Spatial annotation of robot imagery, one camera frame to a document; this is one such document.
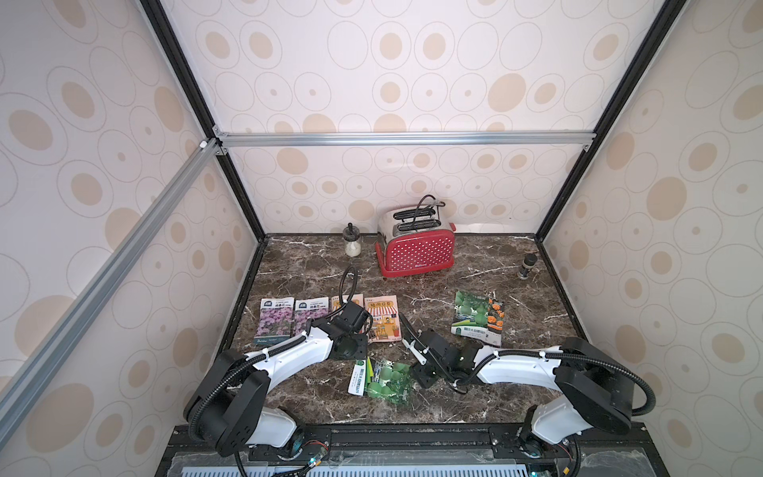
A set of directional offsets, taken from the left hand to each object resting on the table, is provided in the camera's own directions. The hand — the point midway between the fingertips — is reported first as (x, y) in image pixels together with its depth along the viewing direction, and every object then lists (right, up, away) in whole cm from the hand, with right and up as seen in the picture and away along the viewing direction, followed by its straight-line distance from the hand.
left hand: (368, 348), depth 87 cm
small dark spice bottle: (+54, +26, +14) cm, 61 cm away
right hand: (+16, -5, +1) cm, 17 cm away
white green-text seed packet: (+32, +8, +8) cm, 34 cm away
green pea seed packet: (+4, -8, -3) cm, 9 cm away
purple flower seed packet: (-30, +7, +8) cm, 32 cm away
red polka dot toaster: (+14, +33, +9) cm, 37 cm away
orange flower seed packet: (+41, +8, +10) cm, 43 cm away
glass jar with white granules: (-8, +33, +23) cm, 41 cm away
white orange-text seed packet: (+5, +5, +8) cm, 11 cm away
